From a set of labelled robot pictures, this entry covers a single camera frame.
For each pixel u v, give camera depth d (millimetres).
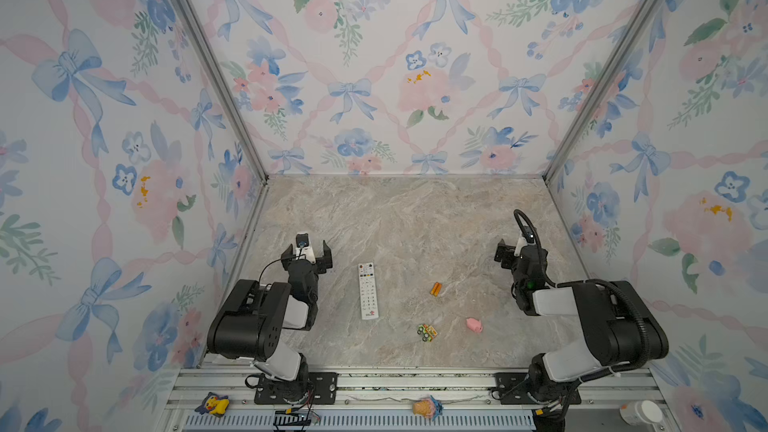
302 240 778
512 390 716
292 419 731
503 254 855
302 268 763
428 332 802
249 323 458
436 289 901
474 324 835
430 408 690
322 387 747
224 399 715
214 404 699
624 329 450
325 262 838
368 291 882
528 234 787
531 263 708
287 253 843
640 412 659
